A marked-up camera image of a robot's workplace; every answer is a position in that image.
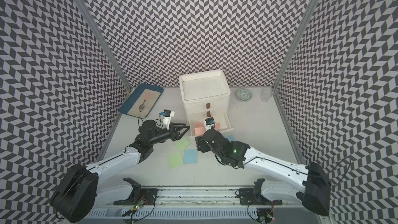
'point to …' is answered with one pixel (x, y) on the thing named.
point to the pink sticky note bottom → (199, 129)
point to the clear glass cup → (266, 93)
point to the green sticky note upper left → (182, 143)
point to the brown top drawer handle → (208, 106)
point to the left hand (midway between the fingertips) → (187, 128)
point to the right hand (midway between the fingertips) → (203, 139)
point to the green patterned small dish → (243, 95)
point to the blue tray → (139, 89)
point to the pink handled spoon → (142, 106)
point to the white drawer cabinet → (206, 95)
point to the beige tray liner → (148, 103)
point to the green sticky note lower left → (174, 159)
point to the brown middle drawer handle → (208, 113)
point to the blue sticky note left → (190, 156)
